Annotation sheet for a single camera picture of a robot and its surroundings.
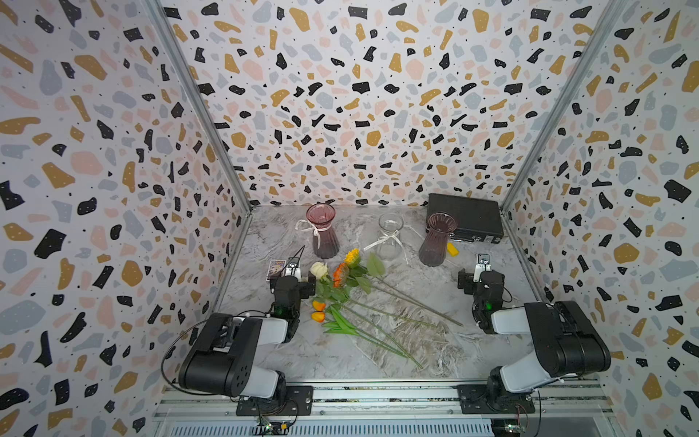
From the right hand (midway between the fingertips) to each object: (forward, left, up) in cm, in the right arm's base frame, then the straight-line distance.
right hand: (482, 269), depth 94 cm
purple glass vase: (+13, +14, -5) cm, 20 cm away
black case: (+32, -9, -9) cm, 35 cm away
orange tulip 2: (-17, +55, -4) cm, 57 cm away
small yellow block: (+13, +7, -6) cm, 16 cm away
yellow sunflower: (+1, +37, -2) cm, 37 cm away
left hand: (-4, +64, +3) cm, 64 cm away
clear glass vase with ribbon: (+7, +32, +6) cm, 34 cm away
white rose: (0, +56, -2) cm, 56 cm away
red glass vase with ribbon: (+7, +55, +4) cm, 56 cm away
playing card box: (+2, +73, -3) cm, 73 cm away
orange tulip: (-13, +55, -4) cm, 56 cm away
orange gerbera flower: (-4, +49, 0) cm, 49 cm away
